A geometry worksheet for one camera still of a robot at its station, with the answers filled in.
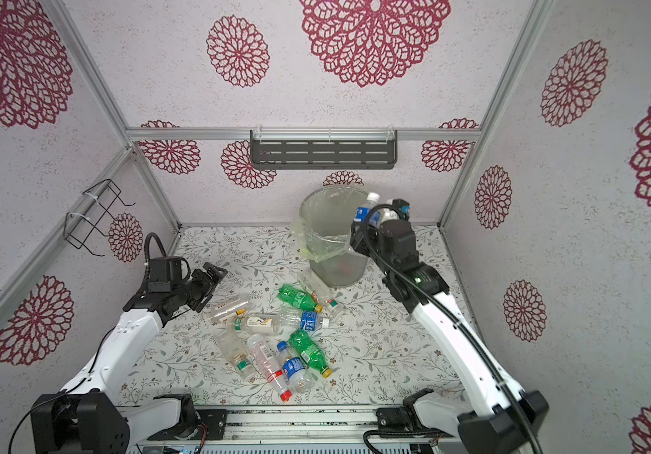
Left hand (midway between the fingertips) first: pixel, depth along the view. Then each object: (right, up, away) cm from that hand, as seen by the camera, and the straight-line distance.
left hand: (221, 284), depth 84 cm
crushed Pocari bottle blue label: (+21, -11, +4) cm, 24 cm away
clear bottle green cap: (+2, -20, +4) cm, 20 cm away
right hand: (+40, +17, -14) cm, 45 cm away
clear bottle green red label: (+29, -4, +16) cm, 33 cm away
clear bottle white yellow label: (+11, -12, +3) cm, 17 cm away
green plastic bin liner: (+31, +23, +12) cm, 41 cm away
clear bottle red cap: (+15, -22, -4) cm, 27 cm away
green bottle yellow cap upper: (+22, -5, +9) cm, 24 cm away
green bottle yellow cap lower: (+26, -19, -2) cm, 33 cm away
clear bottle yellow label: (-1, -9, +8) cm, 12 cm away
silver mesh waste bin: (+31, +22, +13) cm, 41 cm away
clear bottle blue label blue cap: (+22, -23, -6) cm, 33 cm away
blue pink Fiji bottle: (+38, +4, +14) cm, 40 cm away
